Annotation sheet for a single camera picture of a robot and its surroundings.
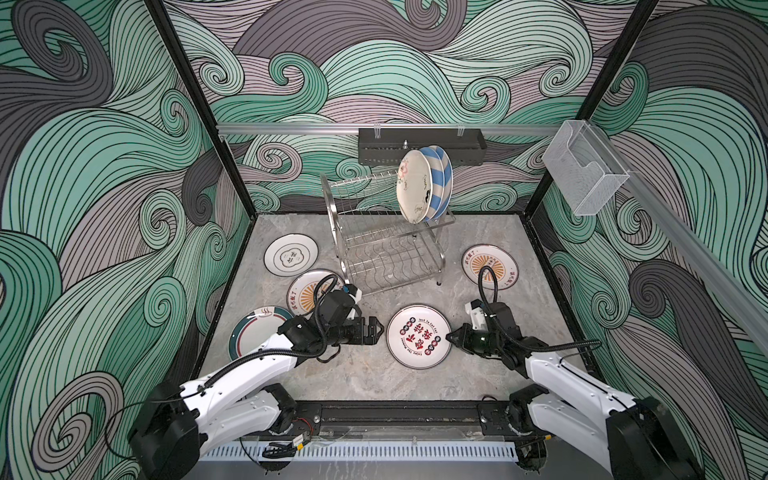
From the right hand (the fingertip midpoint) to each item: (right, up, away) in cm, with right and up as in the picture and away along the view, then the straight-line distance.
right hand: (447, 337), depth 84 cm
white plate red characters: (-8, 0, +2) cm, 9 cm away
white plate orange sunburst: (-46, +12, +12) cm, 49 cm away
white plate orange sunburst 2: (+24, +22, +22) cm, 39 cm away
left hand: (-21, +5, -6) cm, 23 cm away
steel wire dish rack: (-20, +26, +21) cm, 39 cm away
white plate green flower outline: (-52, +22, +22) cm, 61 cm away
